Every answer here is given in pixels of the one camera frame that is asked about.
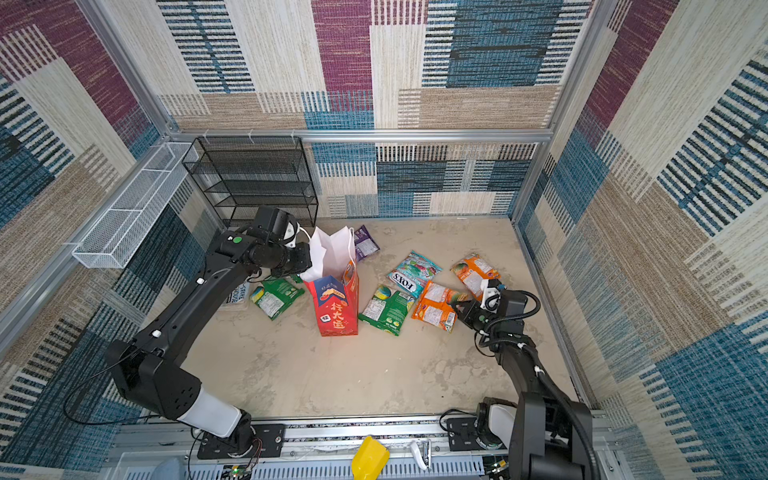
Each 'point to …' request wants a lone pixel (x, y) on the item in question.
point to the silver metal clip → (417, 448)
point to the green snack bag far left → (276, 295)
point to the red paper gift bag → (332, 281)
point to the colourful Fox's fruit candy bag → (348, 271)
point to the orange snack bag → (435, 306)
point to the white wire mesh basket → (133, 221)
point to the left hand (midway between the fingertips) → (313, 258)
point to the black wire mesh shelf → (241, 174)
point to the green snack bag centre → (387, 309)
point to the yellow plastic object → (370, 460)
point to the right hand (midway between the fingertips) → (452, 307)
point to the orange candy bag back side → (472, 270)
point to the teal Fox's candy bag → (413, 273)
